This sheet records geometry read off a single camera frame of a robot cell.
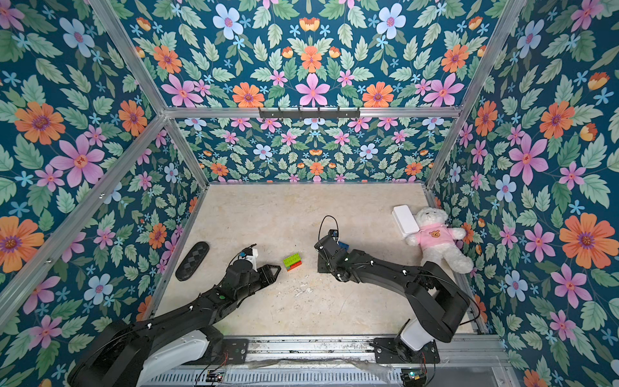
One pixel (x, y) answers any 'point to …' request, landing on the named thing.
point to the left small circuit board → (214, 377)
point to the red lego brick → (294, 266)
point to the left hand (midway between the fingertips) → (281, 269)
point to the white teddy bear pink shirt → (434, 240)
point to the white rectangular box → (405, 220)
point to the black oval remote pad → (192, 261)
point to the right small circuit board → (412, 376)
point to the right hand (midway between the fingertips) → (323, 261)
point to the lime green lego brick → (291, 260)
